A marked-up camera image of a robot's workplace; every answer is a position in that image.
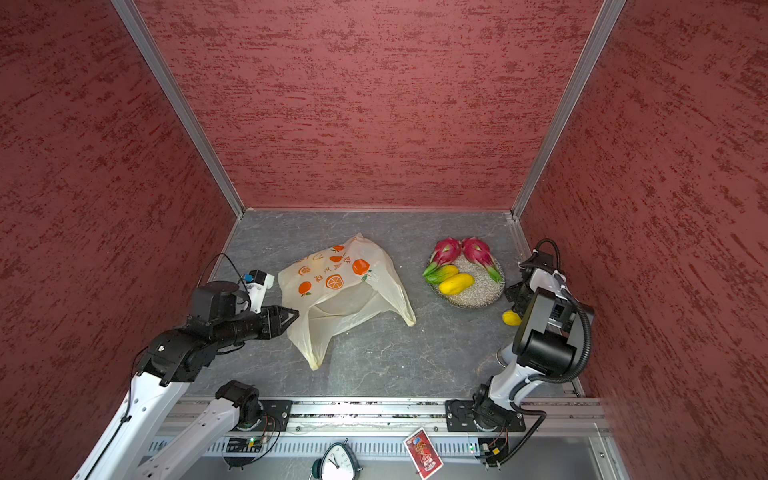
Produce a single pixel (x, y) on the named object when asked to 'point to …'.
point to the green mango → (435, 273)
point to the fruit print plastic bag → (351, 278)
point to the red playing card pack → (423, 453)
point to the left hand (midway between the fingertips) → (291, 322)
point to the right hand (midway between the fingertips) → (515, 310)
